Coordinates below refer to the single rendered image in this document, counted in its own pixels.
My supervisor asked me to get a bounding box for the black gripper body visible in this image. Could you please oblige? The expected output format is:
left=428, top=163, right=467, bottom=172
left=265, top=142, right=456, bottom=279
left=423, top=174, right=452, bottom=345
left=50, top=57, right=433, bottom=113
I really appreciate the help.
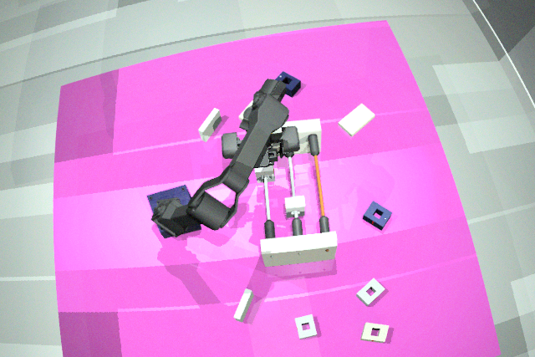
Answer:
left=221, top=125, right=300, bottom=159

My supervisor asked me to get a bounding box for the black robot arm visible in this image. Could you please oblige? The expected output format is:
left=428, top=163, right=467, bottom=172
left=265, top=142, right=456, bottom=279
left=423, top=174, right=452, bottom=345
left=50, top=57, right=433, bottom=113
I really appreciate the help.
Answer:
left=151, top=79, right=289, bottom=237

